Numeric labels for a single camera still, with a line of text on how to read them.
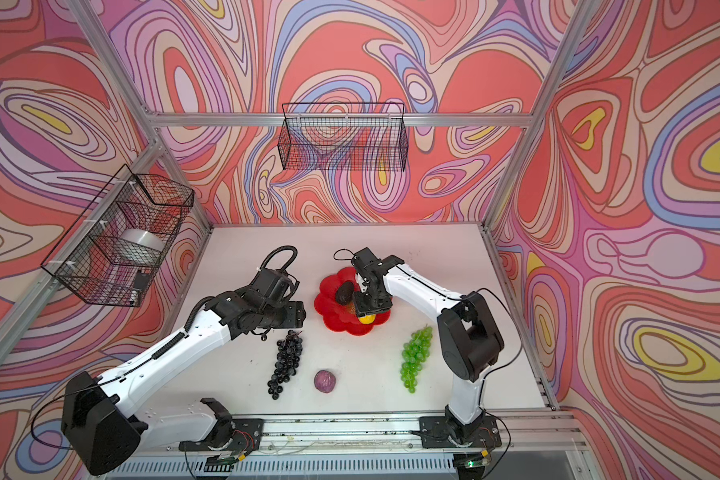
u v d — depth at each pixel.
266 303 0.59
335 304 0.98
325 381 0.78
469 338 0.47
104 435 0.38
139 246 0.70
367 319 0.83
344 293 0.96
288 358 0.82
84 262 0.67
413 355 0.82
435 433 0.73
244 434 0.73
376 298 0.74
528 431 0.76
